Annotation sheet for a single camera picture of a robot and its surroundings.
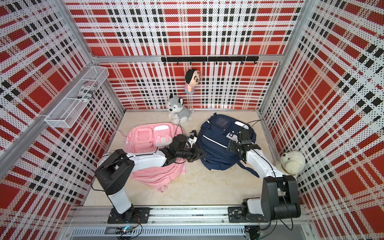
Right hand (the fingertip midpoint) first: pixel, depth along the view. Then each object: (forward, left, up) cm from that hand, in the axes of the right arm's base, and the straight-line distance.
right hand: (236, 146), depth 90 cm
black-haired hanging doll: (+33, +27, +26) cm, 50 cm away
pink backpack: (+8, +56, -3) cm, 57 cm away
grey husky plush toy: (+26, +38, +3) cm, 46 cm away
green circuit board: (-41, +58, -6) cm, 72 cm away
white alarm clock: (-7, +82, -3) cm, 82 cm away
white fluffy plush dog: (-15, -23, +10) cm, 30 cm away
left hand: (-7, +17, +4) cm, 19 cm away
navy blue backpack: (+13, +12, -4) cm, 18 cm away
